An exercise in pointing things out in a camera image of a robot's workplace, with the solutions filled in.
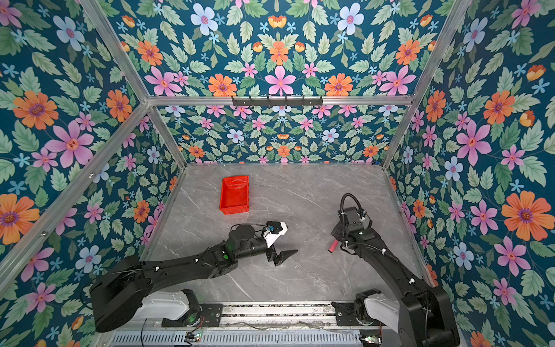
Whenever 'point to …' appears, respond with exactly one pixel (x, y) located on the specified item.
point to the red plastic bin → (235, 195)
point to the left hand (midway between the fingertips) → (293, 237)
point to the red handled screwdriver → (333, 246)
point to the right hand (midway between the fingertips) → (342, 228)
